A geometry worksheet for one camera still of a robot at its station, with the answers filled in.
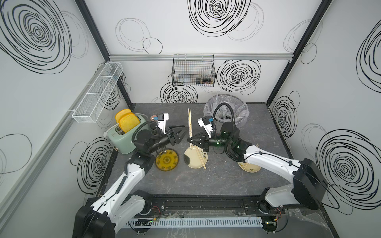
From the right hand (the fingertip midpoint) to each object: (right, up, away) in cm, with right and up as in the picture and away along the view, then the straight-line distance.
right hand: (188, 141), depth 66 cm
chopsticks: (+1, +8, -2) cm, 8 cm away
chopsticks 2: (+7, -13, +23) cm, 27 cm away
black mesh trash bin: (+22, +14, +28) cm, 38 cm away
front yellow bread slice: (-35, +9, +16) cm, 39 cm away
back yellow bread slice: (-41, +13, +18) cm, 46 cm away
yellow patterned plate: (-13, -16, +23) cm, 31 cm away
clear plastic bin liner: (+22, +14, +27) cm, 38 cm away
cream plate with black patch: (+1, -15, +23) cm, 27 cm away
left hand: (-1, +5, 0) cm, 5 cm away
